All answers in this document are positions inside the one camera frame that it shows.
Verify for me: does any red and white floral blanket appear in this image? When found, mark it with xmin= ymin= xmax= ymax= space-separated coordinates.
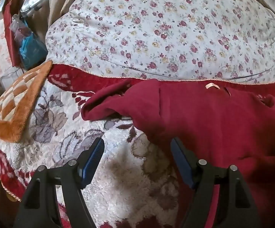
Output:
xmin=0 ymin=62 xmax=275 ymax=228

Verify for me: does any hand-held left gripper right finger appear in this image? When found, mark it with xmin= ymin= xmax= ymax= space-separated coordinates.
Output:
xmin=170 ymin=137 xmax=262 ymax=228

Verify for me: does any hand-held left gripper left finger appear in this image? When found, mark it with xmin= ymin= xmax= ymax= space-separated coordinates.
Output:
xmin=14 ymin=137 xmax=105 ymax=228

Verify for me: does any white floral duvet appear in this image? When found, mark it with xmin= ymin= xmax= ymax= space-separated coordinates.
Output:
xmin=45 ymin=0 xmax=275 ymax=86

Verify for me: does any orange checkered cushion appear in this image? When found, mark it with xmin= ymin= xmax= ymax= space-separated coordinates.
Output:
xmin=0 ymin=60 xmax=53 ymax=143

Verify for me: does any clear plastic bag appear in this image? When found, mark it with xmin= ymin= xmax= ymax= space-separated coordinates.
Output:
xmin=20 ymin=0 xmax=45 ymax=17

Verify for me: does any beige curtain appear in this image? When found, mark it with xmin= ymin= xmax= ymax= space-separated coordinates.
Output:
xmin=21 ymin=0 xmax=105 ymax=38

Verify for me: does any red cloth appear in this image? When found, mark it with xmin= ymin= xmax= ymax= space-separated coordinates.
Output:
xmin=3 ymin=0 xmax=23 ymax=67

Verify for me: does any blue plastic bag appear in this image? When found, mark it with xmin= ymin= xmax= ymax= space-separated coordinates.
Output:
xmin=19 ymin=32 xmax=48 ymax=70

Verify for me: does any clear bag with dark contents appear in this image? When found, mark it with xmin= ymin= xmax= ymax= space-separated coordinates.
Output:
xmin=10 ymin=14 xmax=33 ymax=44

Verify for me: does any dark red sweater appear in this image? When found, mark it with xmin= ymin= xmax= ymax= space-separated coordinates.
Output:
xmin=80 ymin=78 xmax=275 ymax=228

